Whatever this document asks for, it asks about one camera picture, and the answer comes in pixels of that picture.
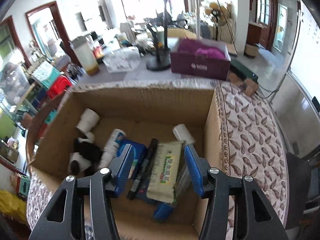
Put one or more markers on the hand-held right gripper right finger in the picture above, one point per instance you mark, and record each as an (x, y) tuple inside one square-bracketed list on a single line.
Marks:
[(193, 167)]

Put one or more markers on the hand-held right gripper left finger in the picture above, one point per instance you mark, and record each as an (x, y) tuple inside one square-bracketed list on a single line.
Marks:
[(125, 170)]

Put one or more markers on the blue tissue packet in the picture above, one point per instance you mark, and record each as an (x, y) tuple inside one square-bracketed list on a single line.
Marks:
[(138, 155)]

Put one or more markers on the long black tool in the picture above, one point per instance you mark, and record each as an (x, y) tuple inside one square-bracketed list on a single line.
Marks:
[(146, 165)]

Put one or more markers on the white printed tube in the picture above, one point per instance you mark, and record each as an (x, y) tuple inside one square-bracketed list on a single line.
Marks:
[(111, 146)]

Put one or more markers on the white bottle green label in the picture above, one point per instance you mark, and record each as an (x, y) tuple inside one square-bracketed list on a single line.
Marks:
[(182, 132)]

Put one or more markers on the black and white panda plush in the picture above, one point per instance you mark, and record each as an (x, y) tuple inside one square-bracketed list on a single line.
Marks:
[(85, 152)]

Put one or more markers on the white pipe fitting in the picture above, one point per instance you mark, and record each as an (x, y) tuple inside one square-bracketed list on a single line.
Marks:
[(87, 120)]

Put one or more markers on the brown cardboard box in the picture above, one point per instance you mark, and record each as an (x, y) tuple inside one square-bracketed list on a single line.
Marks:
[(150, 105)]

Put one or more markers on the wooden blocks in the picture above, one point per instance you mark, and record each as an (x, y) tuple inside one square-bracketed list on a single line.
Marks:
[(247, 85)]

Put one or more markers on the purple shoe box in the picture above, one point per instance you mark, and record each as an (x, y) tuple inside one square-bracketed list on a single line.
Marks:
[(200, 66)]

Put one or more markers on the dark chair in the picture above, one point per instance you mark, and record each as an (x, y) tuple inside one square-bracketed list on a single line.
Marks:
[(297, 180)]

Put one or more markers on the red plastic stool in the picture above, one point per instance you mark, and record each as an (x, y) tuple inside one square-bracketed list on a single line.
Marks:
[(58, 86)]

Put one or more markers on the clear plastic container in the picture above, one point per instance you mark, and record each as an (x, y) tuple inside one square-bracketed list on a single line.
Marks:
[(121, 60)]

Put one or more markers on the dark green flat box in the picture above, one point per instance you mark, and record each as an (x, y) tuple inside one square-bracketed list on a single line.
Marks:
[(243, 68)]

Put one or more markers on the black lamp stand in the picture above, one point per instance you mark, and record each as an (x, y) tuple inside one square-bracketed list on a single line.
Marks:
[(158, 62)]

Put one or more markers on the purple cloth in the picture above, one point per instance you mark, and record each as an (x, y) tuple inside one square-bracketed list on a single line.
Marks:
[(200, 48)]

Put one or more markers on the plastic jug yellow liquid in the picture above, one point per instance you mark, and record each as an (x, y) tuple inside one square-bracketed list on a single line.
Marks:
[(86, 57)]

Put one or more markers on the yellow bag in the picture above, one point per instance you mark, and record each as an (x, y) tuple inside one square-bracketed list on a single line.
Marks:
[(11, 206)]

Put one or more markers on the teal cardboard box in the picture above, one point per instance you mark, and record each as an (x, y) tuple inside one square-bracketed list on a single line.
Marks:
[(46, 73)]

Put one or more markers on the clear storage bin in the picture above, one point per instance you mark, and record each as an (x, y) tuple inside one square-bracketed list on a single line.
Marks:
[(13, 83)]

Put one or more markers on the standing electric fan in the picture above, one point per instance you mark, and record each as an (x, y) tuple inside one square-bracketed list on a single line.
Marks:
[(217, 15)]

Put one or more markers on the white pole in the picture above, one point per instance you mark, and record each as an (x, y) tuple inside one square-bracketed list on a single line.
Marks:
[(197, 10)]

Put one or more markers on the brown glazed door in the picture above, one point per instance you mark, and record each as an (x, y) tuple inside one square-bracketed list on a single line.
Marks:
[(265, 17)]

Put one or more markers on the red wooden door frame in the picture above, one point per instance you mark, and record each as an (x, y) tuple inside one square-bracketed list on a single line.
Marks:
[(62, 32)]

